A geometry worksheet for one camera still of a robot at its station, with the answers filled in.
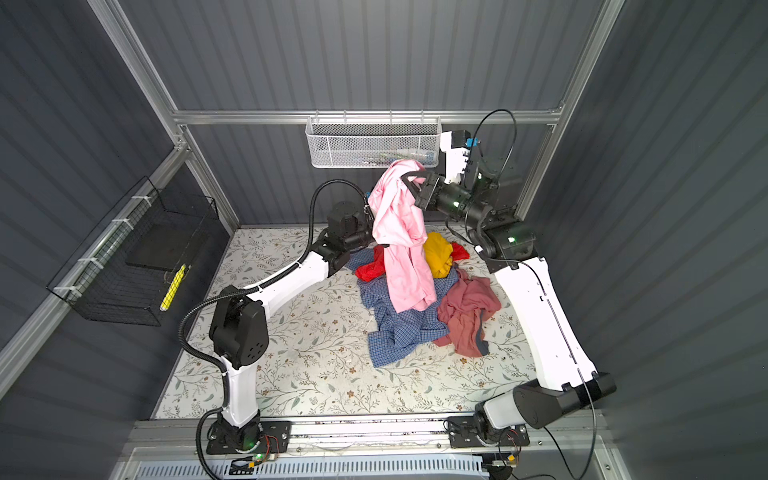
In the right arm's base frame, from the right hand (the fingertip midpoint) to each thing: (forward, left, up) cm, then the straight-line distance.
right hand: (404, 179), depth 57 cm
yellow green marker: (-7, +55, -23) cm, 60 cm away
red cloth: (+9, +8, -40) cm, 42 cm away
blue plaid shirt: (-12, +2, -43) cm, 44 cm away
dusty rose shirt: (-3, -17, -44) cm, 48 cm away
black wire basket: (-5, +68, -21) cm, 71 cm away
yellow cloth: (+14, -12, -39) cm, 43 cm away
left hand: (+12, -1, -21) cm, 24 cm away
